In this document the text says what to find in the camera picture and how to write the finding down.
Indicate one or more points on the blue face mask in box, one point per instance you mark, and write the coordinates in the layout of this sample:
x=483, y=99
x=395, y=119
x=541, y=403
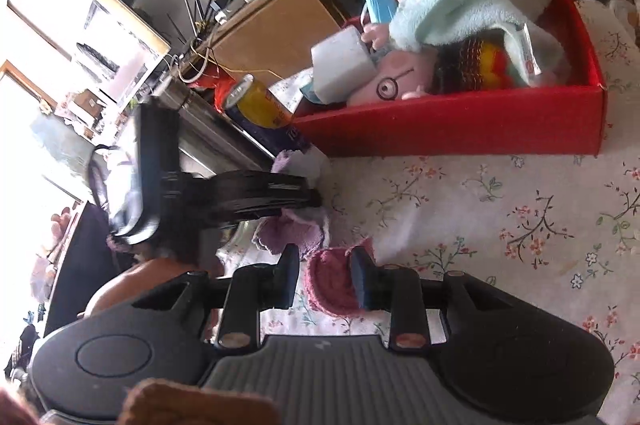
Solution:
x=378, y=11

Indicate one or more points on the pink pig plush toy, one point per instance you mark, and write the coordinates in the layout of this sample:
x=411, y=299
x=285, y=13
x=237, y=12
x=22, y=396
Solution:
x=399, y=76

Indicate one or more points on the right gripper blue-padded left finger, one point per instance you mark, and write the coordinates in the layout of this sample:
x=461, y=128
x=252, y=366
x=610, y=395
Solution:
x=252, y=290

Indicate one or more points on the pink knitted item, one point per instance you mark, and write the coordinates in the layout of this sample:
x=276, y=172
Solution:
x=328, y=280

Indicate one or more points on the television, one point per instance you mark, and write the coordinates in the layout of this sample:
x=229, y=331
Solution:
x=117, y=50

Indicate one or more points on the red cardboard box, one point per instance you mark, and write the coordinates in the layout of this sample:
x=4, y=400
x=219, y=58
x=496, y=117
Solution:
x=567, y=119

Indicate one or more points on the white green towel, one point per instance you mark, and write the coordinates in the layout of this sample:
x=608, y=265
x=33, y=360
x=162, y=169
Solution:
x=537, y=57

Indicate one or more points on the floral tablecloth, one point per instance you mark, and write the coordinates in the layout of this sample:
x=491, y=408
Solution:
x=561, y=232

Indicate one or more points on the purple knitted glove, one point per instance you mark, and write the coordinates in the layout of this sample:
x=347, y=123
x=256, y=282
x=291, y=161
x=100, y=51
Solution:
x=307, y=228

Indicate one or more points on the blue yellow drink can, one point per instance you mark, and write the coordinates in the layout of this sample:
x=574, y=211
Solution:
x=252, y=106

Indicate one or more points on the wooden TV cabinet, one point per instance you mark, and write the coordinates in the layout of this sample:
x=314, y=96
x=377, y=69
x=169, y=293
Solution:
x=270, y=39

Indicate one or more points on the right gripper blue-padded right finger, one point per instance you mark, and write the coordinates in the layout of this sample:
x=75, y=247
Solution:
x=397, y=291

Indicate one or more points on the person's left hand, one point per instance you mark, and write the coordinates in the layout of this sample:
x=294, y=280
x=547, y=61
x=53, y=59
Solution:
x=141, y=278

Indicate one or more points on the white sponge block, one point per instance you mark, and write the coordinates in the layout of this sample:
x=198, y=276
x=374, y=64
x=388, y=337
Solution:
x=341, y=64

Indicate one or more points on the stainless steel thermos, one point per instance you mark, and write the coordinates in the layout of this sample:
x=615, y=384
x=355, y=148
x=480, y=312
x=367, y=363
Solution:
x=208, y=143

